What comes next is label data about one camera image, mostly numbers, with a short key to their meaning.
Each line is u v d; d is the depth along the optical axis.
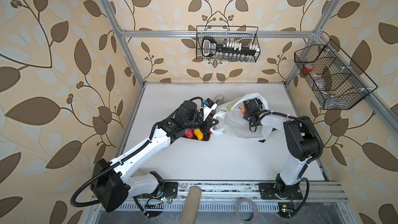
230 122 0.98
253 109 0.78
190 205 0.68
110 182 0.38
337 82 0.73
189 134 0.89
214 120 0.70
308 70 0.89
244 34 0.91
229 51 0.84
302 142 0.50
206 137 0.91
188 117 0.58
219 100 1.07
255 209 0.71
